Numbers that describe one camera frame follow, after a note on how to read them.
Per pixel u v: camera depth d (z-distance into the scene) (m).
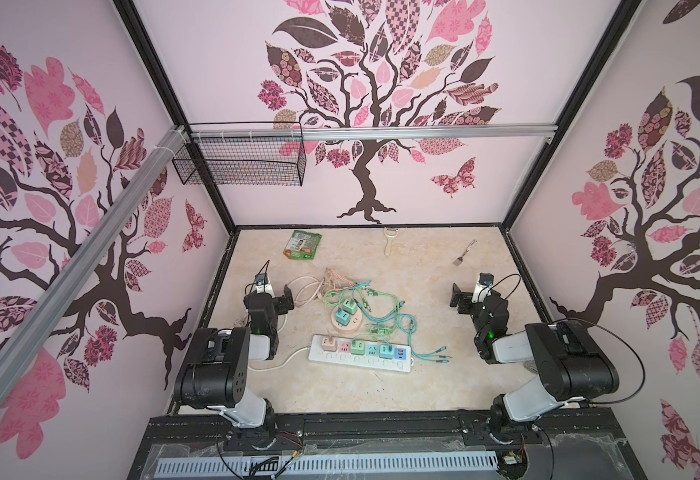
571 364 0.46
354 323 0.91
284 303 0.85
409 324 0.92
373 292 1.00
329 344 0.81
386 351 0.81
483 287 0.78
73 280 0.53
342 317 0.87
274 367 0.85
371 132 0.95
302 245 1.14
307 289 1.01
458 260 1.10
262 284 0.79
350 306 0.90
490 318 0.70
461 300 0.84
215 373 0.45
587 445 0.72
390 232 1.18
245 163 1.22
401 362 0.83
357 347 0.81
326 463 0.70
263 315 0.71
